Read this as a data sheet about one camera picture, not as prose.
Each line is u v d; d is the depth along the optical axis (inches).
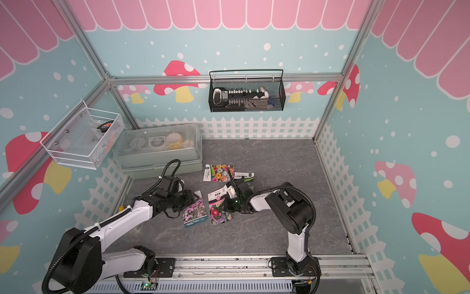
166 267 29.1
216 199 36.8
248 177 39.9
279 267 29.4
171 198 28.0
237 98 34.4
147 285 28.1
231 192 34.4
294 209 19.9
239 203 30.4
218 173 40.9
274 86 37.9
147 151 34.6
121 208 35.2
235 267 29.9
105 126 30.7
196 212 35.2
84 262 16.0
